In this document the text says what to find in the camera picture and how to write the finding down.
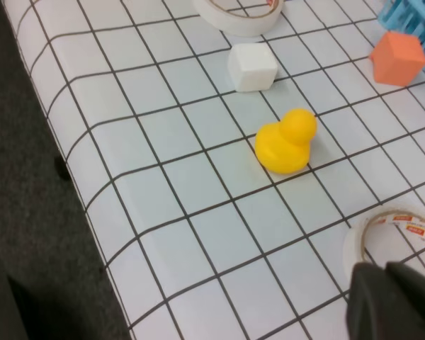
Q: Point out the blue test tube rack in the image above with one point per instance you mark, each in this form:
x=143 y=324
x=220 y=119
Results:
x=405 y=16

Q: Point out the white grid-pattern cloth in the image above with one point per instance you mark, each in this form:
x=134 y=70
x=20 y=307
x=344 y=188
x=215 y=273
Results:
x=199 y=240

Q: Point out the white tape roll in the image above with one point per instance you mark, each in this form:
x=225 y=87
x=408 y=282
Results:
x=234 y=24
x=385 y=234

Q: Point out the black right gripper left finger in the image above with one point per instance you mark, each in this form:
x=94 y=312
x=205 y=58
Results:
x=377 y=307

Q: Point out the orange foam cube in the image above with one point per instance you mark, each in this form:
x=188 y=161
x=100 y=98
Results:
x=397 y=59

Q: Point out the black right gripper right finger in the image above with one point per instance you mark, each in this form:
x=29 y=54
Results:
x=412 y=284

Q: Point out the yellow rubber duck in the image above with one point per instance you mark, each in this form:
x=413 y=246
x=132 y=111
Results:
x=284 y=147

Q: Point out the white foam cube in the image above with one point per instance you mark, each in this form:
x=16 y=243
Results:
x=252 y=67

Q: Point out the left white tape roll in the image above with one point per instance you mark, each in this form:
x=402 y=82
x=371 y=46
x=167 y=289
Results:
x=234 y=24

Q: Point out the right white tape roll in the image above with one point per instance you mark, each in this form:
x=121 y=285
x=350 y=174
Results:
x=385 y=234

